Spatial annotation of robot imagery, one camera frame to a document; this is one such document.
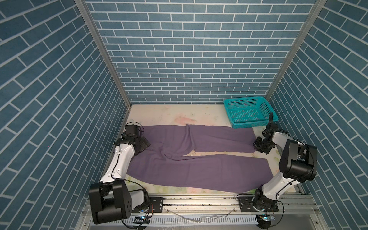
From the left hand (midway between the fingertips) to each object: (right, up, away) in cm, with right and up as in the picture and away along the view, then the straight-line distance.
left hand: (144, 147), depth 85 cm
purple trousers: (+10, -11, +2) cm, 15 cm away
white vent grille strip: (+36, -34, -14) cm, 51 cm away
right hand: (+73, -3, +11) cm, 74 cm away
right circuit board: (+66, -33, -13) cm, 75 cm away
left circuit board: (+3, -35, -13) cm, 37 cm away
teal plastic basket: (+72, +22, +20) cm, 78 cm away
